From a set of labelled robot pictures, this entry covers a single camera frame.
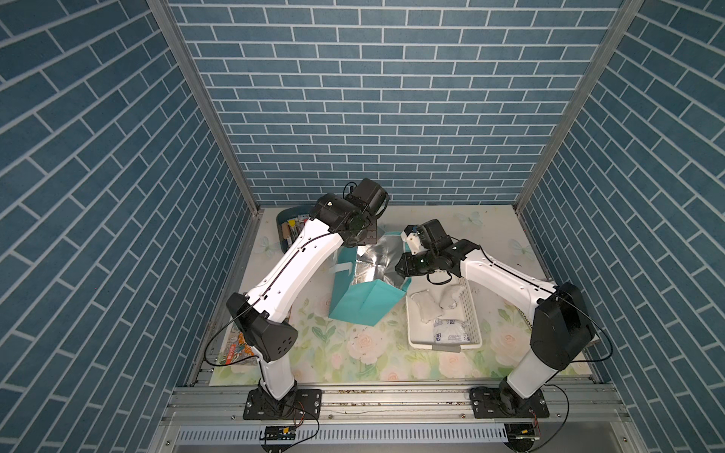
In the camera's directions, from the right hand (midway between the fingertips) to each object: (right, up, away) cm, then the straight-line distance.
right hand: (399, 268), depth 85 cm
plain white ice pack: (+10, -13, +3) cm, 17 cm away
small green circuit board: (-32, -41, -13) cm, 54 cm away
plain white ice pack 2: (+18, -10, +4) cm, 21 cm away
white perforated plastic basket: (+13, -16, +2) cm, 21 cm away
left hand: (-8, +10, -10) cm, 16 cm away
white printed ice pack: (+16, -19, -1) cm, 25 cm away
